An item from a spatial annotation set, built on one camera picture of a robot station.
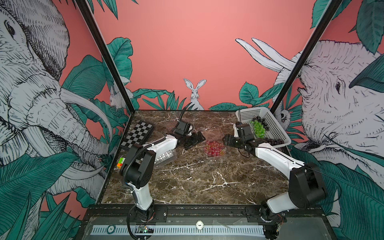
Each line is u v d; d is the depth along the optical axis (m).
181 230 0.70
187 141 0.79
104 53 0.85
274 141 0.97
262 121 1.10
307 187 0.44
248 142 0.67
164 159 0.93
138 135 1.01
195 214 0.75
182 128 0.74
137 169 0.48
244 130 0.69
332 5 0.69
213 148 0.96
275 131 1.02
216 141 1.01
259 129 1.04
